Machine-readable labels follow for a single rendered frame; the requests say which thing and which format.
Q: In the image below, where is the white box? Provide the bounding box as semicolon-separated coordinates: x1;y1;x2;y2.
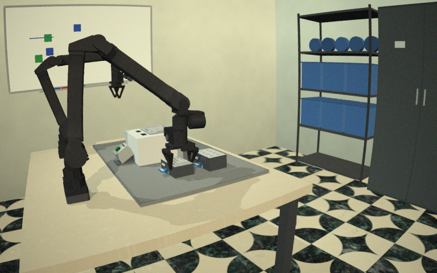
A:
113;125;168;166

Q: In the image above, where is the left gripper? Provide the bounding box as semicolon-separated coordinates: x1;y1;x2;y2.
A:
109;71;125;98

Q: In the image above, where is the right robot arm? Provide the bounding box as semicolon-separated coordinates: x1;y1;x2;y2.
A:
63;34;206;197

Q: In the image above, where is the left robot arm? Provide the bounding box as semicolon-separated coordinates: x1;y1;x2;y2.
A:
34;53;132;158

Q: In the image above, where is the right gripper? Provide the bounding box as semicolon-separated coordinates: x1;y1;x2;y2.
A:
162;129;199;170

